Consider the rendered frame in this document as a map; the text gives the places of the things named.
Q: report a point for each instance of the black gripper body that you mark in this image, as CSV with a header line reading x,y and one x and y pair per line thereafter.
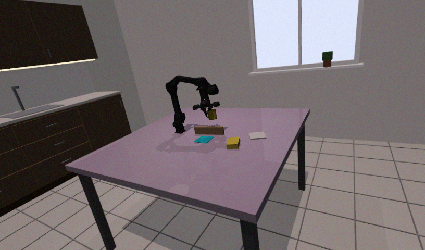
x,y
215,104

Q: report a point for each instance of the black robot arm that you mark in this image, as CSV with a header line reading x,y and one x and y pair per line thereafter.
x,y
204,89

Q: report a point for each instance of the olive yellow cup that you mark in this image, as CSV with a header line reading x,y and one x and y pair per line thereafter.
x,y
212,114

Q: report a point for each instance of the brown wooden plank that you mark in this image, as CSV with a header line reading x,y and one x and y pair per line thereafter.
x,y
212,130

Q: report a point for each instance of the yellow rectangular block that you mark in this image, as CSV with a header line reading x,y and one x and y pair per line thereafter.
x,y
233,143

